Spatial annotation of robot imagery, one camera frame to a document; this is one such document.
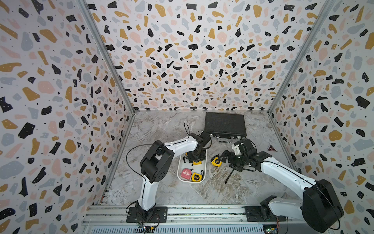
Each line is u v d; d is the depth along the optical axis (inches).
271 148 39.4
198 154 31.4
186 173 33.8
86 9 27.6
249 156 25.9
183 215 29.4
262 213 26.2
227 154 30.4
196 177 33.0
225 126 41.2
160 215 28.9
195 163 35.4
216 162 35.5
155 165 20.0
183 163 36.2
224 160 30.0
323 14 28.9
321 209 16.4
